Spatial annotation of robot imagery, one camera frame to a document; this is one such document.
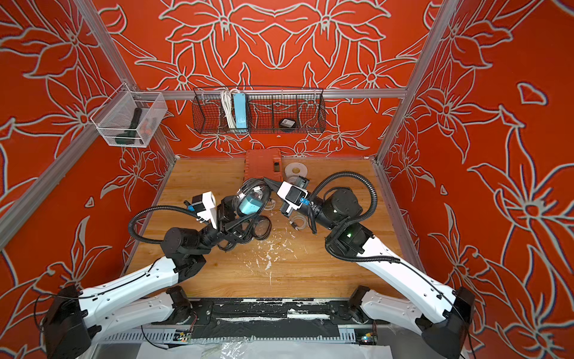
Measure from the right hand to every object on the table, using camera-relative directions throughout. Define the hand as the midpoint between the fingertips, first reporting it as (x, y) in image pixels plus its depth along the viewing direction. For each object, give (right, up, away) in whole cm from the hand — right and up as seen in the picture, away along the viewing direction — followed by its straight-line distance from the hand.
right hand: (262, 177), depth 51 cm
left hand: (-3, -7, +2) cm, 8 cm away
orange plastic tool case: (-6, +8, +61) cm, 62 cm away
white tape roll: (+10, +4, +62) cm, 63 cm away
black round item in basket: (+7, +24, +44) cm, 51 cm away
